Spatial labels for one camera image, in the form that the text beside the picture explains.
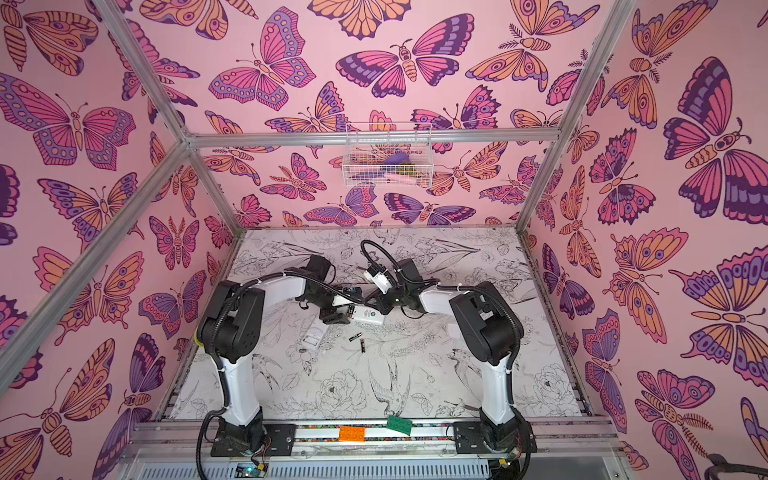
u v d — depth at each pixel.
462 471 0.70
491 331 0.51
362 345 0.90
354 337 0.92
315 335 0.91
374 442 0.75
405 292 0.78
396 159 0.95
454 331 0.91
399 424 0.75
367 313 0.95
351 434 0.73
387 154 0.96
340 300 0.87
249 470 0.72
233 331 0.53
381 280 0.87
